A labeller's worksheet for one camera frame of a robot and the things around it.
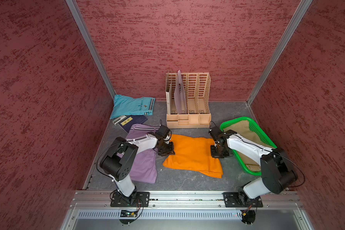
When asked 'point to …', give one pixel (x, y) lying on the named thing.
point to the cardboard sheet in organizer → (168, 95)
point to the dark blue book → (127, 124)
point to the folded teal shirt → (126, 106)
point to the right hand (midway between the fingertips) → (215, 158)
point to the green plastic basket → (257, 131)
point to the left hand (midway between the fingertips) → (173, 156)
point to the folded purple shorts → (144, 169)
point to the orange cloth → (192, 153)
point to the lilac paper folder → (179, 96)
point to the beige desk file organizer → (197, 87)
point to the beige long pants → (243, 130)
